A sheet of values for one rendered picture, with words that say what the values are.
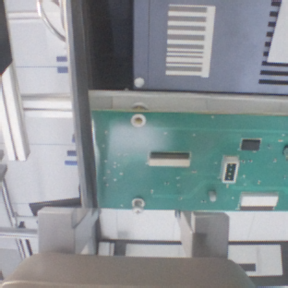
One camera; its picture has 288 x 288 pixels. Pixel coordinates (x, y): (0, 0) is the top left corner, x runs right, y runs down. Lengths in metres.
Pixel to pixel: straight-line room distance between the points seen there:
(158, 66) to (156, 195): 0.06
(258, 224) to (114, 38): 0.13
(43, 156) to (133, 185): 5.23
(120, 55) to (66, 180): 5.41
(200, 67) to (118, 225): 0.10
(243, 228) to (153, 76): 0.11
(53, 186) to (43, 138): 0.86
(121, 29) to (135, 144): 0.06
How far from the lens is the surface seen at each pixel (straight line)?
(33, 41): 4.63
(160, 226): 0.21
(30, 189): 5.88
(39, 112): 0.91
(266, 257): 0.23
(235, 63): 0.16
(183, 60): 0.16
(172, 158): 0.17
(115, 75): 0.21
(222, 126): 0.16
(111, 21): 0.18
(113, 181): 0.18
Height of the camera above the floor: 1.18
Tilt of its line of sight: 1 degrees up
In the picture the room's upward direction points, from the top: 89 degrees counter-clockwise
